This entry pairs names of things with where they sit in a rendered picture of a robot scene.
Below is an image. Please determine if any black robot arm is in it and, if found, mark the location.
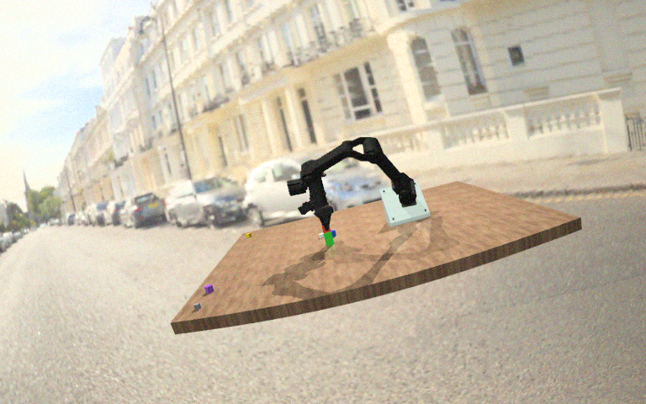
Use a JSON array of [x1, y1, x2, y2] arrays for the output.
[[287, 137, 416, 215]]

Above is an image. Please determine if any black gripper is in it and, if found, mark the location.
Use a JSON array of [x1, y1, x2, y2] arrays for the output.
[[310, 189, 334, 231]]

